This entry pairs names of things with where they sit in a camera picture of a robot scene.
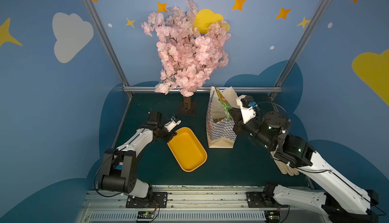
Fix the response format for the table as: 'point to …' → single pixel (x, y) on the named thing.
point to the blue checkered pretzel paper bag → (220, 130)
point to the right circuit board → (272, 216)
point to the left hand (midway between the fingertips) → (174, 130)
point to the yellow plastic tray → (187, 149)
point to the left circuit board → (145, 215)
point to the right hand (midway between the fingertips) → (233, 107)
